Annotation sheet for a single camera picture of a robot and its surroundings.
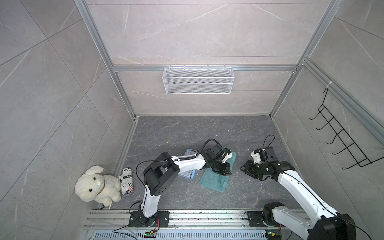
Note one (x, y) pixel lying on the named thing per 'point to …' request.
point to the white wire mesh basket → (198, 80)
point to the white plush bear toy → (93, 186)
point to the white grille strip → (181, 235)
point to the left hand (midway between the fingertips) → (233, 172)
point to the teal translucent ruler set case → (215, 181)
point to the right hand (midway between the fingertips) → (243, 169)
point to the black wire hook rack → (361, 160)
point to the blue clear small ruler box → (188, 174)
